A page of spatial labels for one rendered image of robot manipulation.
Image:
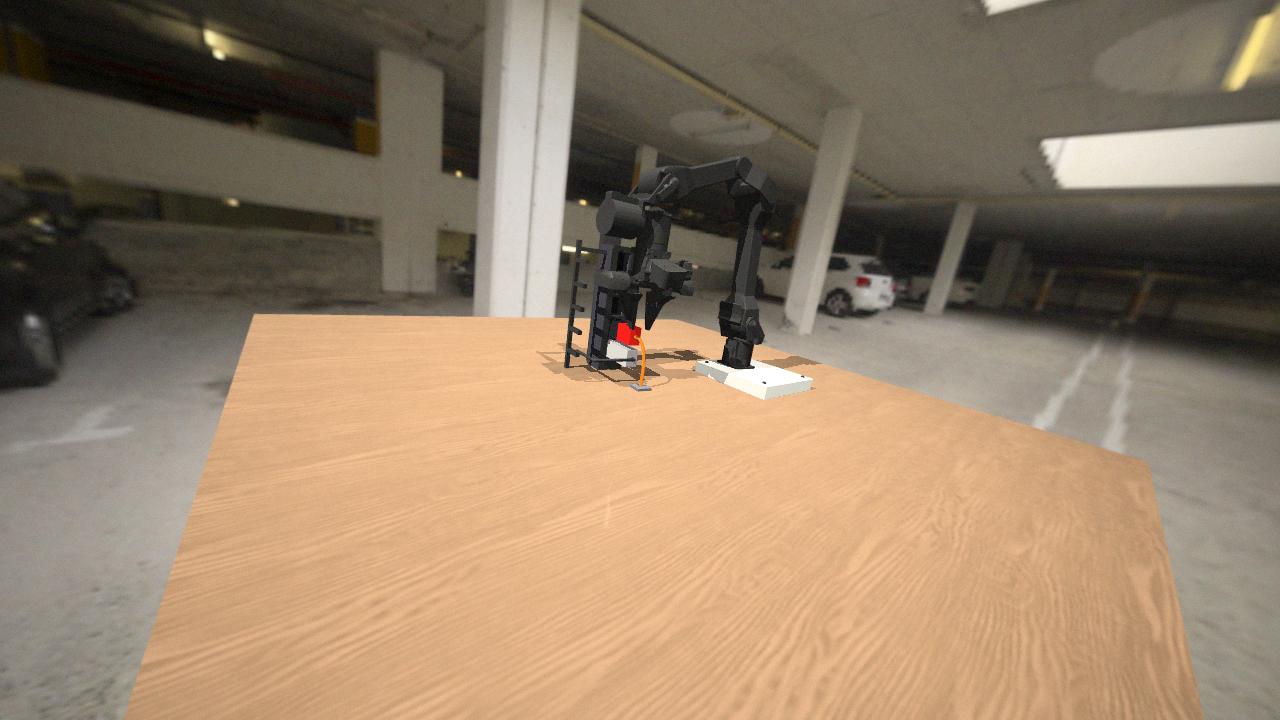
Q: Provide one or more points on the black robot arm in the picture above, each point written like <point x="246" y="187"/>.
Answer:
<point x="755" y="201"/>

